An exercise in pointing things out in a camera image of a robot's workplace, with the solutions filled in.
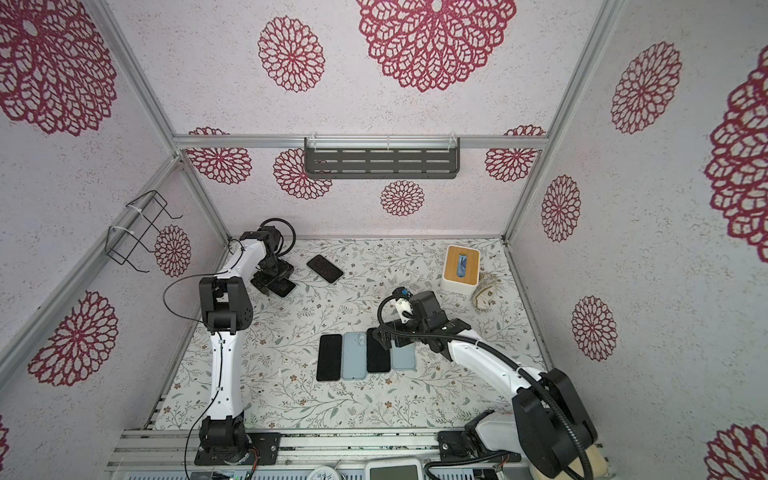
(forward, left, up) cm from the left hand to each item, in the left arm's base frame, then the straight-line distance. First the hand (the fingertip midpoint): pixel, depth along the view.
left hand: (280, 286), depth 107 cm
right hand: (-23, -38, +12) cm, 46 cm away
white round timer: (-56, -23, +4) cm, 61 cm away
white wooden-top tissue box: (+4, -66, +2) cm, 66 cm away
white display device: (-56, -39, +6) cm, 68 cm away
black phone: (+9, -15, -1) cm, 17 cm away
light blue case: (-27, -43, 0) cm, 51 cm away
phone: (-27, -28, 0) cm, 39 cm away
